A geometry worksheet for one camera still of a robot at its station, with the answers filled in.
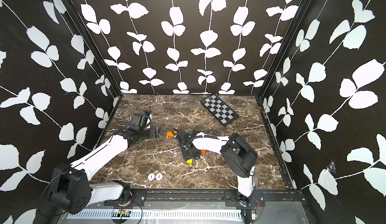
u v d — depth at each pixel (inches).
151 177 31.8
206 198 29.7
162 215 27.6
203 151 23.3
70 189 15.7
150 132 30.7
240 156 18.8
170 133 38.7
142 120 26.5
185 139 27.7
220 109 42.6
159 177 32.0
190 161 33.4
